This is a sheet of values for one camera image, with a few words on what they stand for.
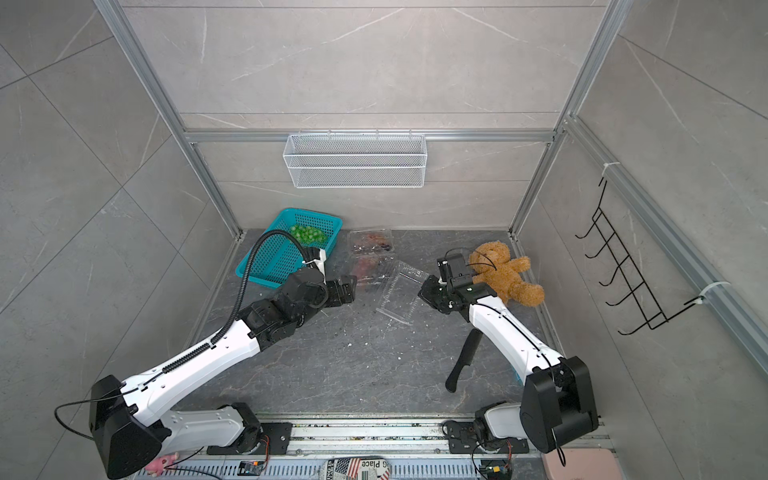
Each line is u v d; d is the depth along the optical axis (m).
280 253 1.13
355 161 1.01
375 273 1.01
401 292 0.88
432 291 0.75
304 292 0.55
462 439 0.73
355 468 0.67
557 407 0.41
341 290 0.67
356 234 1.11
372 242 1.04
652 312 0.58
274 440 0.73
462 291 0.60
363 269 1.01
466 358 0.88
